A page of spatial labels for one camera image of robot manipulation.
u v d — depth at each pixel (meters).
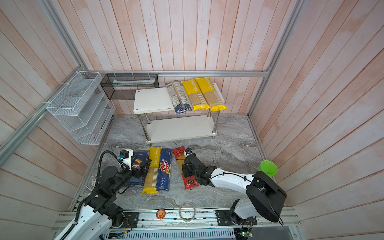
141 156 0.90
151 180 0.84
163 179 0.84
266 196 0.43
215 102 0.76
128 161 0.64
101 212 0.53
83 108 0.73
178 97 0.78
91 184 0.84
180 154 0.96
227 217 0.76
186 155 0.77
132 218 0.74
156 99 0.82
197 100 0.76
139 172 0.67
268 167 0.76
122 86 1.03
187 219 0.75
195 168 0.64
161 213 0.76
